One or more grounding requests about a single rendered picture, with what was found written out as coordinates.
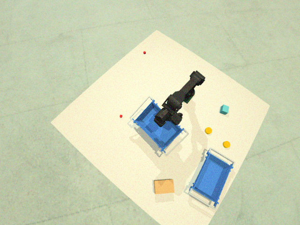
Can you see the small light blue cube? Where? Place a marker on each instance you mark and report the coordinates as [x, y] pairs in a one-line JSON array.
[[224, 109]]

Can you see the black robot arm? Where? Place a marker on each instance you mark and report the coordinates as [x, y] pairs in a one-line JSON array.
[[175, 100]]

